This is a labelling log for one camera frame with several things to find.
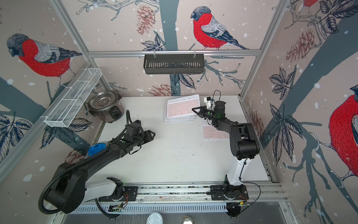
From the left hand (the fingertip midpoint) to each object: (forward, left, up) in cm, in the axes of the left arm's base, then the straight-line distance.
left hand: (155, 132), depth 87 cm
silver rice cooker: (+22, +38, +2) cm, 44 cm away
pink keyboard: (+18, -18, +4) cm, 26 cm away
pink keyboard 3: (+5, -38, -10) cm, 39 cm away
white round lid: (-43, -5, -4) cm, 43 cm away
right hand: (+14, -25, +6) cm, 29 cm away
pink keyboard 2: (+17, -23, -8) cm, 29 cm away
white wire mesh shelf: (+1, +45, +20) cm, 49 cm away
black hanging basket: (+40, +1, +24) cm, 47 cm away
